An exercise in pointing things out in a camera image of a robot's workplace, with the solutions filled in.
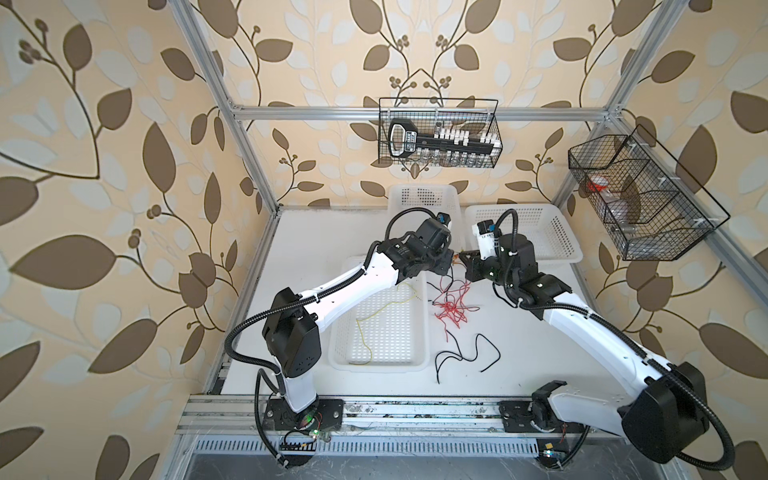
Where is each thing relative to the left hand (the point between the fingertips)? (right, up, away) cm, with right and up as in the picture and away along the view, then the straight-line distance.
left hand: (450, 253), depth 79 cm
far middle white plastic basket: (+4, +20, +40) cm, 45 cm away
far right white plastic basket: (+41, +9, +30) cm, 52 cm away
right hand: (+3, -1, 0) cm, 3 cm away
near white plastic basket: (-16, -25, +10) cm, 31 cm away
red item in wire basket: (+41, +18, +4) cm, 45 cm away
